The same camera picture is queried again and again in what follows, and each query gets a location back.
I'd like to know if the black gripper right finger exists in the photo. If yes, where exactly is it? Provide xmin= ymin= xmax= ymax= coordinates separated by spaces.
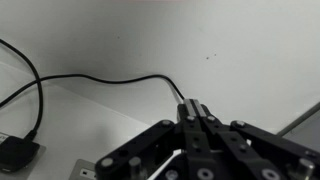
xmin=192 ymin=99 xmax=320 ymax=180

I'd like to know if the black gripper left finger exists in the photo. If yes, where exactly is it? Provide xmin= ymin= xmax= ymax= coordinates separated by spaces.
xmin=94 ymin=99 xmax=218 ymax=180

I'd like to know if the white socket label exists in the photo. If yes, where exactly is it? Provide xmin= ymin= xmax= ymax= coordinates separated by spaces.
xmin=0 ymin=132 xmax=10 ymax=145

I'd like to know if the black power plug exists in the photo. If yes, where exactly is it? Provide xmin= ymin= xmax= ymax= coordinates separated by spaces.
xmin=0 ymin=130 xmax=41 ymax=174

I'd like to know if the black power cable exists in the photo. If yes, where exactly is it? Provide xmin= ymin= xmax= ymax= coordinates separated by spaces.
xmin=0 ymin=73 xmax=186 ymax=109
xmin=0 ymin=38 xmax=45 ymax=139

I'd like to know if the steel double wall socket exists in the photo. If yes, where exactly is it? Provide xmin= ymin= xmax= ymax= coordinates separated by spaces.
xmin=68 ymin=158 xmax=98 ymax=180
xmin=0 ymin=132 xmax=47 ymax=180

